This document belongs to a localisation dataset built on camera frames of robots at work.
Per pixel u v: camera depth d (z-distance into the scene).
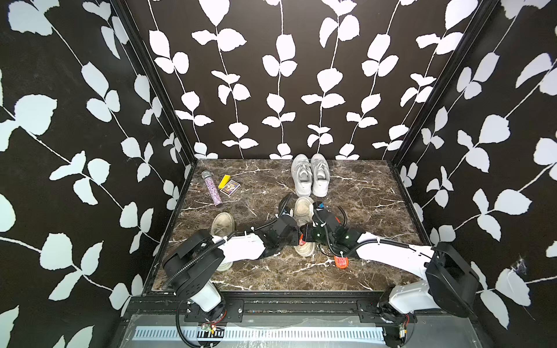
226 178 1.12
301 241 0.80
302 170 1.05
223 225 0.89
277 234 0.68
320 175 1.06
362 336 0.70
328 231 0.63
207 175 1.10
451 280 0.43
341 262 0.85
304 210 0.90
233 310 0.73
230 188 1.07
